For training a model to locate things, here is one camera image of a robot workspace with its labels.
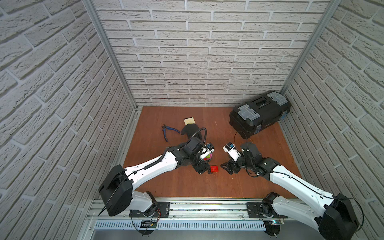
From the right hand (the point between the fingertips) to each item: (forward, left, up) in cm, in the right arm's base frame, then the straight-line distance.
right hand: (227, 160), depth 81 cm
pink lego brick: (+7, +8, -8) cm, 13 cm away
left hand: (0, +12, +2) cm, 12 cm away
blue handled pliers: (+32, +39, -8) cm, 51 cm away
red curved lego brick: (-4, +13, +11) cm, 18 cm away
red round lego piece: (-2, +8, -5) cm, 10 cm away
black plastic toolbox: (+23, -17, +8) cm, 30 cm away
